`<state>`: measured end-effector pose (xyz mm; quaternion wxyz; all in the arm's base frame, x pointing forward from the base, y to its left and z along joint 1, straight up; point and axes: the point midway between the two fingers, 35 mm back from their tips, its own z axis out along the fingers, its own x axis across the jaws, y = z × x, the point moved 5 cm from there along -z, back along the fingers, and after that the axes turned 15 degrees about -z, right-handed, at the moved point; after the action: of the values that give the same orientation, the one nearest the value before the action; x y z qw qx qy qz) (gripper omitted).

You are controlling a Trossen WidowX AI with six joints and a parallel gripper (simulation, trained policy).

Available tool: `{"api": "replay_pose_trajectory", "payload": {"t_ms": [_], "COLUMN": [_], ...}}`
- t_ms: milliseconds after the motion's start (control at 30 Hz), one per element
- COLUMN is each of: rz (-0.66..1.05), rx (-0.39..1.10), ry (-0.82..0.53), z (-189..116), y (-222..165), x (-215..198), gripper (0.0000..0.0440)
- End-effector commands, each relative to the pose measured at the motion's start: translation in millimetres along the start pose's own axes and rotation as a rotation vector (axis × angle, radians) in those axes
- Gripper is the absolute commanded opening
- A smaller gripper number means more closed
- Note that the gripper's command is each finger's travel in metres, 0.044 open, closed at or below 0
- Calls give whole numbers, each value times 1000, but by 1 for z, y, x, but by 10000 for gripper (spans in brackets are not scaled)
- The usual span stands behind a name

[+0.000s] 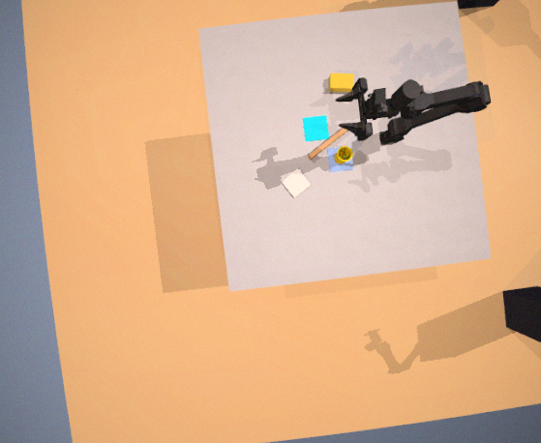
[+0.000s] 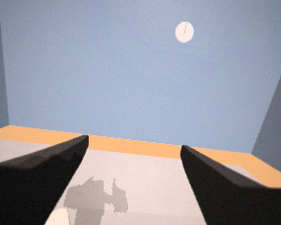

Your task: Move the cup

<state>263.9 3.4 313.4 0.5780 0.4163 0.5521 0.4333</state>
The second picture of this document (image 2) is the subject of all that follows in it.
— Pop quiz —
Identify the white flat square pad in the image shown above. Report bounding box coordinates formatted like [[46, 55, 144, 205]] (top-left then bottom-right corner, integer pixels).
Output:
[[45, 207, 69, 225]]

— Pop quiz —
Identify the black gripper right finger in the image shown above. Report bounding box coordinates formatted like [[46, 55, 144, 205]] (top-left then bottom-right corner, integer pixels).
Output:
[[180, 145, 281, 225]]

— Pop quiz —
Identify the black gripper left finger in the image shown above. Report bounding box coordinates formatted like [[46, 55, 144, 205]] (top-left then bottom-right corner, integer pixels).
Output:
[[0, 135, 89, 225]]

